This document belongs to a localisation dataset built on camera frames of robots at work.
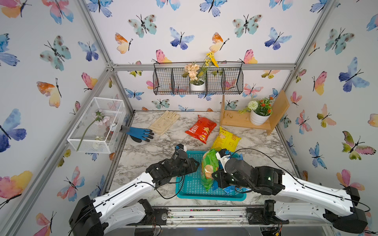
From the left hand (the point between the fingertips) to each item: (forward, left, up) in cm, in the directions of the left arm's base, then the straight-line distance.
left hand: (199, 164), depth 76 cm
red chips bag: (+30, -3, -9) cm, 31 cm away
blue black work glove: (+30, +42, -14) cm, 54 cm away
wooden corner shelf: (+38, -31, -9) cm, 49 cm away
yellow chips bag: (+20, -18, -9) cm, 29 cm away
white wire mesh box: (+13, +49, +14) cm, 53 cm away
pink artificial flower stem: (+18, +49, +16) cm, 55 cm away
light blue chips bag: (-15, -12, +11) cm, 22 cm away
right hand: (-8, -6, +6) cm, 12 cm away
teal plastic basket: (-6, +5, -16) cm, 18 cm away
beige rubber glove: (+42, +25, -15) cm, 51 cm away
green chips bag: (-4, -5, +7) cm, 9 cm away
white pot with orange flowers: (+34, -41, +3) cm, 53 cm away
